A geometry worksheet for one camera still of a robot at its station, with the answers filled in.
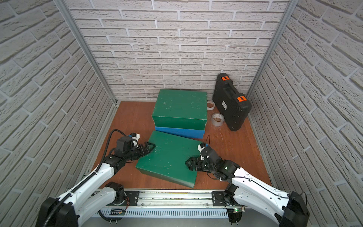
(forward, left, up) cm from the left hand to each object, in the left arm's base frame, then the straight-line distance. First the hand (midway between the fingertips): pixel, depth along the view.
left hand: (152, 146), depth 82 cm
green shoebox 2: (-9, -10, 0) cm, 13 cm away
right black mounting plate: (-26, -38, -9) cm, 47 cm away
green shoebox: (+19, -17, +12) cm, 28 cm away
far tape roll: (+42, -42, -8) cm, 60 cm away
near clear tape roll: (+27, -45, -8) cm, 53 cm away
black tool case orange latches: (+23, -51, +10) cm, 57 cm away
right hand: (-11, -24, -1) cm, 26 cm away
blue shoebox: (+10, -26, -2) cm, 28 cm away
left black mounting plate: (-25, +8, -10) cm, 28 cm away
